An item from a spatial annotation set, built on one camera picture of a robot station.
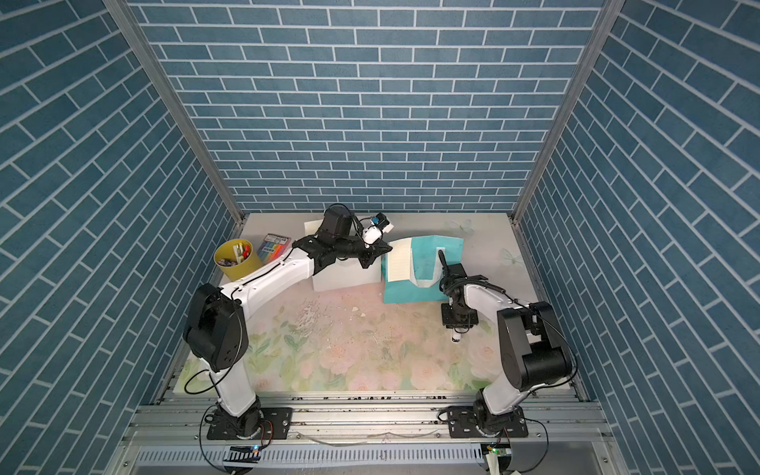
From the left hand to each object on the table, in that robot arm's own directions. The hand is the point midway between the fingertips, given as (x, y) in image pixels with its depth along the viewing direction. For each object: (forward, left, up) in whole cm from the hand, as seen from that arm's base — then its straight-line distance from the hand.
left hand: (395, 248), depth 83 cm
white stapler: (-18, -18, -19) cm, 32 cm away
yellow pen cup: (+6, +52, -13) cm, 54 cm away
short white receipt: (-2, -1, -3) cm, 4 cm away
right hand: (-13, -20, -22) cm, 32 cm away
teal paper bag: (+1, -9, -4) cm, 10 cm away
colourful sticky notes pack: (+17, +45, -21) cm, 52 cm away
